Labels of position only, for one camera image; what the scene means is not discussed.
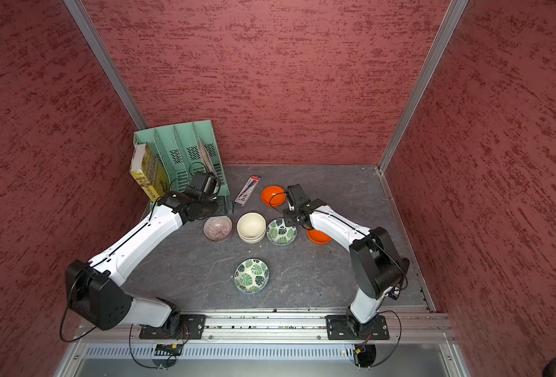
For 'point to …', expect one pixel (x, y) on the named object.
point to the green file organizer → (185, 149)
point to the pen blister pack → (246, 190)
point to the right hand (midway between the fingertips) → (292, 219)
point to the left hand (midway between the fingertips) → (220, 210)
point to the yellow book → (148, 172)
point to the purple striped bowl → (217, 228)
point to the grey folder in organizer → (207, 161)
